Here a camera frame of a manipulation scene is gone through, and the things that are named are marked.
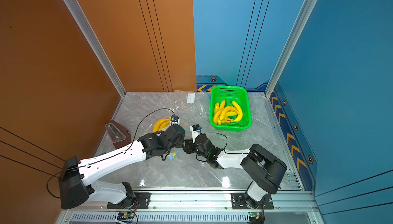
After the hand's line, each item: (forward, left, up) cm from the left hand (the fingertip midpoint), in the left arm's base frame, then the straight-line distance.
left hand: (182, 133), depth 79 cm
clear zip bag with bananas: (+26, -3, -9) cm, 27 cm away
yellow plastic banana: (+18, -23, -6) cm, 29 cm away
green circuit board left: (-34, +24, -18) cm, 45 cm away
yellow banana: (+21, -36, -13) cm, 44 cm away
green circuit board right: (-33, -36, -19) cm, 52 cm away
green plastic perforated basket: (+39, -37, -10) cm, 55 cm away
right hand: (-1, +1, -7) cm, 7 cm away
